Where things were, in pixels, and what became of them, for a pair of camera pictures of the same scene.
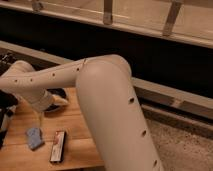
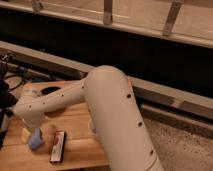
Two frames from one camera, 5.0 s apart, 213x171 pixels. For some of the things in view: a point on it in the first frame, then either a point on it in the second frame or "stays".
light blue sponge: x=35 y=138 stays
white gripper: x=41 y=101 -> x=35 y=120
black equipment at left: x=8 y=101 stays
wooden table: x=80 y=150 stays
